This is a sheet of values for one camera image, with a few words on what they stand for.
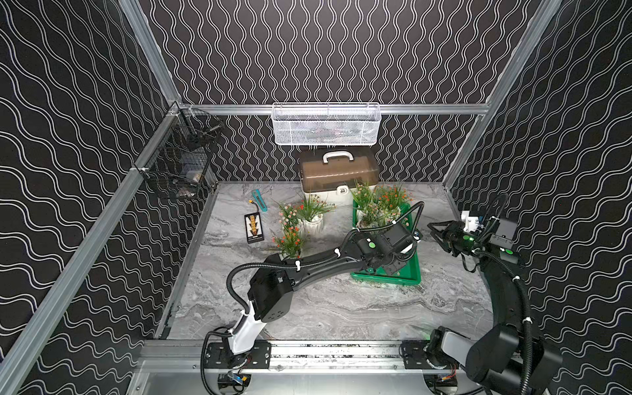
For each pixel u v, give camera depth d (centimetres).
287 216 91
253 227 103
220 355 74
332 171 94
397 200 95
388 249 59
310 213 99
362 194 98
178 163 92
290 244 84
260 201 113
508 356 40
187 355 76
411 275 91
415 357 73
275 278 53
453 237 69
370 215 95
